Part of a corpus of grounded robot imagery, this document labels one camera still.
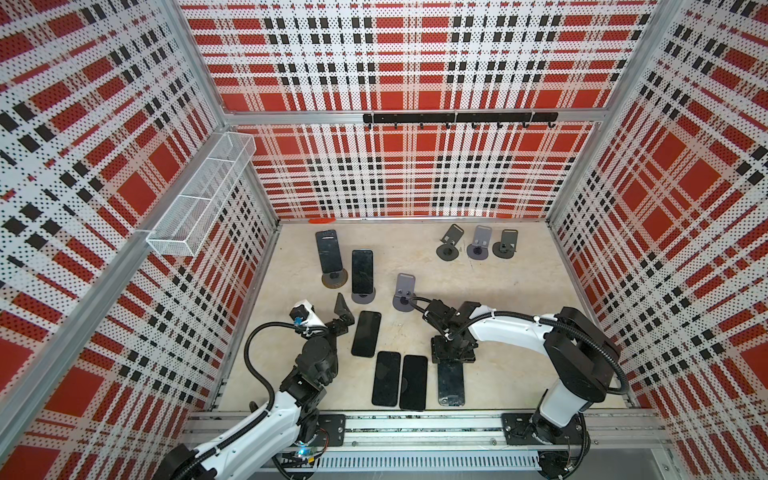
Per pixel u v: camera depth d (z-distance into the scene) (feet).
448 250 3.64
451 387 2.63
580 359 1.49
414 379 2.70
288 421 1.84
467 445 2.37
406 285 3.03
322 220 4.18
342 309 2.43
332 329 2.31
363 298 3.26
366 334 2.97
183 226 3.00
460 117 2.90
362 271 3.01
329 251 3.15
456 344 2.38
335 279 3.40
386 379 2.64
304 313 2.18
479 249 3.64
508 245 3.58
